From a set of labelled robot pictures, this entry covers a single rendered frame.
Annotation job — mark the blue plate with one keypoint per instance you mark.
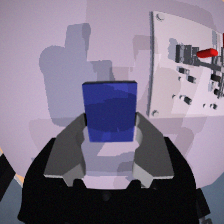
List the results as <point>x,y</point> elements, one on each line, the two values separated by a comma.
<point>110,108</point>

